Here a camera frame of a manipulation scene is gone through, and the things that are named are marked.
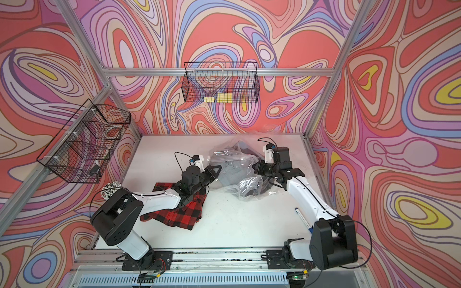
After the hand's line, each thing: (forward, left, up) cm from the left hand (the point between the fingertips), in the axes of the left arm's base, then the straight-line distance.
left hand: (224, 168), depth 84 cm
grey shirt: (+3, -5, -3) cm, 7 cm away
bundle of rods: (-12, +48, +2) cm, 50 cm away
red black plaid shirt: (-18, +18, -14) cm, 29 cm away
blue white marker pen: (-19, -38, -16) cm, 45 cm away
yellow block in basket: (+32, +2, +18) cm, 36 cm away
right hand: (-1, -14, -1) cm, 14 cm away
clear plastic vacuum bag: (-7, -14, -5) cm, 17 cm away
